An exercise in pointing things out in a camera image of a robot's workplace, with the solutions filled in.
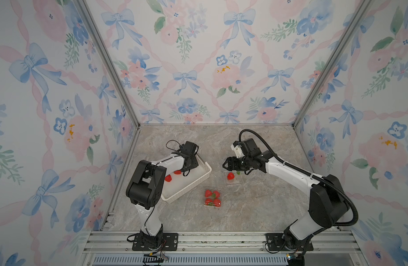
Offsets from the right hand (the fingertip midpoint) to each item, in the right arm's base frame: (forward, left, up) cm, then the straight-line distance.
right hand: (229, 164), depth 87 cm
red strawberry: (-12, +11, -9) cm, 19 cm away
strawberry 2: (-17, +6, -8) cm, 20 cm away
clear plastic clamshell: (-2, -6, -13) cm, 14 cm away
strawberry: (-13, +7, -9) cm, 17 cm away
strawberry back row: (-11, +24, +12) cm, 29 cm away
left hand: (+7, +19, -9) cm, 22 cm away
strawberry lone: (-2, -2, -9) cm, 10 cm away
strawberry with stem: (-4, +33, -8) cm, 34 cm away
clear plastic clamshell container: (-9, +9, -9) cm, 16 cm away
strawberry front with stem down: (-17, +11, -8) cm, 21 cm away
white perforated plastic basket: (-7, +26, -9) cm, 29 cm away
